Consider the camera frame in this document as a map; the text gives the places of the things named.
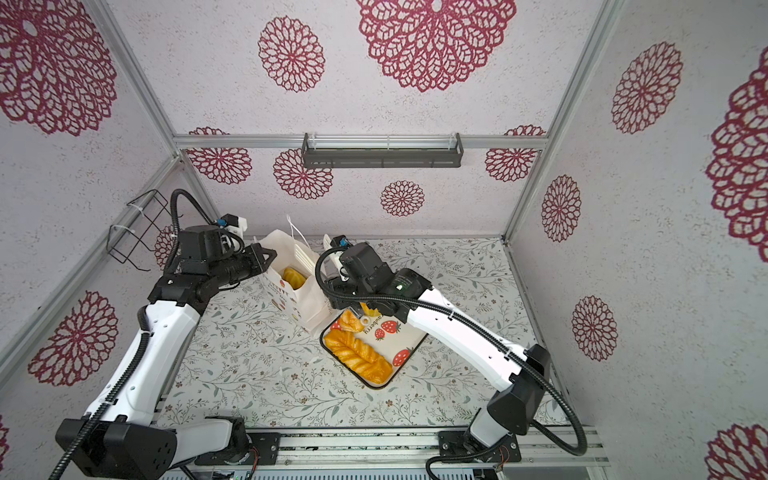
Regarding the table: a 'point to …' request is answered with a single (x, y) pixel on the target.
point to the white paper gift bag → (308, 305)
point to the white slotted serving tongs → (326, 242)
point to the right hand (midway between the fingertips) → (331, 280)
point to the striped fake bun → (294, 278)
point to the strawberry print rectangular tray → (389, 335)
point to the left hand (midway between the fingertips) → (275, 258)
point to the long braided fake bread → (359, 356)
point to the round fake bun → (350, 322)
